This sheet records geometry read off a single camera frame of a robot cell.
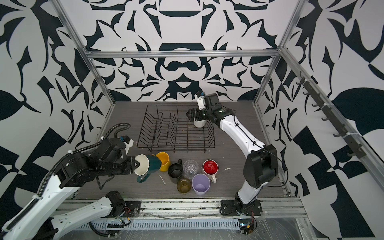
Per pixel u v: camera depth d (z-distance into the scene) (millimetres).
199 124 1003
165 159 811
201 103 758
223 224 713
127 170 550
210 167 865
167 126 991
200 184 811
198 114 741
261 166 451
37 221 388
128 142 602
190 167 870
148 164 602
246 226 713
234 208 743
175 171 850
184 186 806
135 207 748
